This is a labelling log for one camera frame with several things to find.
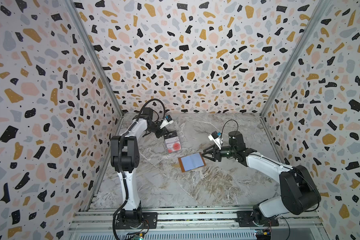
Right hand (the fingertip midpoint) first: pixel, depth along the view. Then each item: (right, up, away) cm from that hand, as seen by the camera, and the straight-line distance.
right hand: (204, 151), depth 80 cm
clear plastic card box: (-23, -2, +18) cm, 30 cm away
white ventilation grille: (-2, -38, -10) cm, 40 cm away
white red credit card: (-19, +2, +18) cm, 26 cm away
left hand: (-21, +12, +17) cm, 30 cm away
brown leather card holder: (-7, -9, +15) cm, 18 cm away
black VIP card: (-21, +8, +19) cm, 29 cm away
